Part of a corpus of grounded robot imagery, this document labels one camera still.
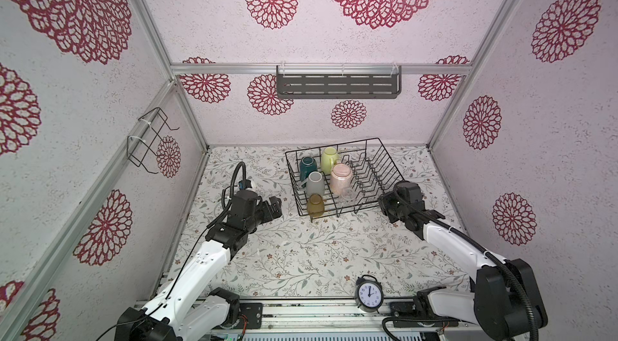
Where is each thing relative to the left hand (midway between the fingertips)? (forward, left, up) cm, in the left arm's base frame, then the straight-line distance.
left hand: (269, 207), depth 83 cm
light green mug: (+26, -23, -4) cm, 35 cm away
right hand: (+6, -38, -1) cm, 39 cm away
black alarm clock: (-25, -32, -12) cm, 42 cm away
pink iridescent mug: (+14, -26, -1) cm, 30 cm away
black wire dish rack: (+25, -44, -12) cm, 52 cm away
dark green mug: (+21, -13, -2) cm, 24 cm away
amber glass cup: (+4, -16, -6) cm, 18 cm away
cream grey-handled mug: (+12, -16, -3) cm, 21 cm away
